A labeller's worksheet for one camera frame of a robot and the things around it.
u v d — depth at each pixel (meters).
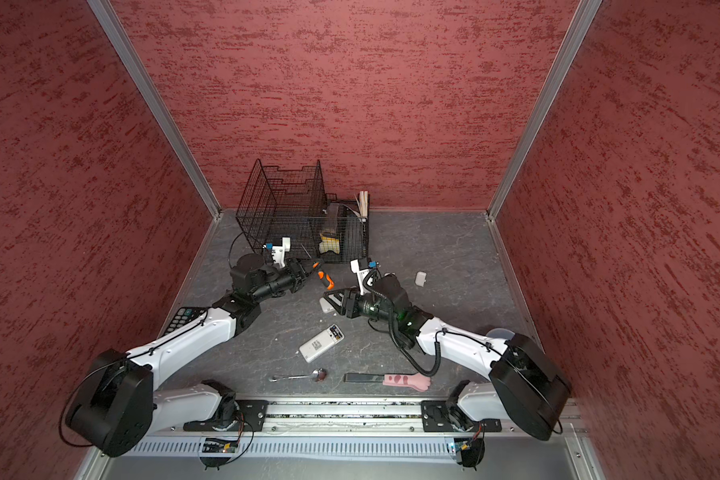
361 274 0.71
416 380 0.78
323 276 0.76
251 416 0.74
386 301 0.57
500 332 0.83
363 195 0.97
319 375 0.79
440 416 0.74
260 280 0.65
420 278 1.00
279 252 0.75
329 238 1.06
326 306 0.93
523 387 0.42
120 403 0.41
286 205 1.23
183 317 0.90
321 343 0.85
